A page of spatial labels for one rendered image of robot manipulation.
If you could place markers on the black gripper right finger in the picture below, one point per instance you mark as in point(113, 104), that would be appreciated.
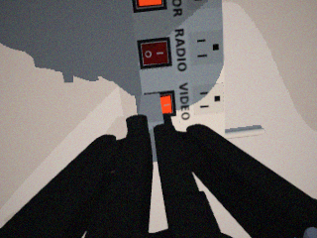
point(265, 204)

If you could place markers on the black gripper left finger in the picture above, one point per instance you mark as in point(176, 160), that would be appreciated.
point(63, 207)

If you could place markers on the white power strip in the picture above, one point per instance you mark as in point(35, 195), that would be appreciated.
point(180, 49)

